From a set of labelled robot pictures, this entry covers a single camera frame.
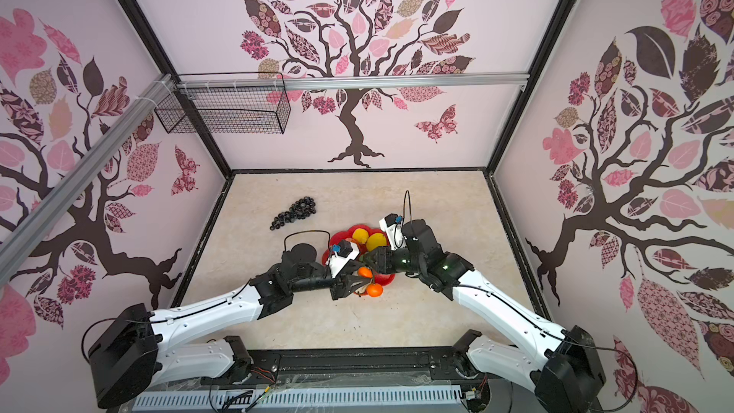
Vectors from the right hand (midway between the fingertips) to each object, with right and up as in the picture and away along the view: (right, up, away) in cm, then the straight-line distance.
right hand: (366, 255), depth 74 cm
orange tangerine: (0, -4, -1) cm, 4 cm away
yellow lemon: (+3, +1, +19) cm, 19 cm away
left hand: (0, -6, 0) cm, 6 cm away
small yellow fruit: (-3, +2, +21) cm, 21 cm away
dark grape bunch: (-26, +11, +30) cm, 41 cm away
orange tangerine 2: (+2, -8, -3) cm, 9 cm away
